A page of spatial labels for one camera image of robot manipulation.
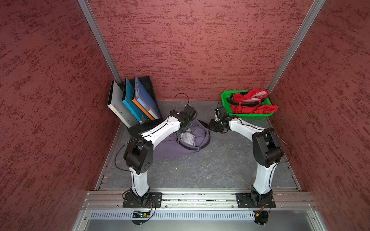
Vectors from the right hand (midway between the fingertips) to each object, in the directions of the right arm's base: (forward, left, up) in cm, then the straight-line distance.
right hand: (208, 129), depth 97 cm
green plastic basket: (+13, -29, -2) cm, 32 cm away
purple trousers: (-8, +10, +2) cm, 13 cm away
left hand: (-4, +17, +7) cm, 19 cm away
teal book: (+5, +48, +21) cm, 53 cm away
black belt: (+22, -31, +1) cm, 38 cm away
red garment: (+30, -41, +3) cm, 51 cm away
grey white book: (+4, +56, +24) cm, 61 cm away
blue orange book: (+7, +41, +23) cm, 47 cm away
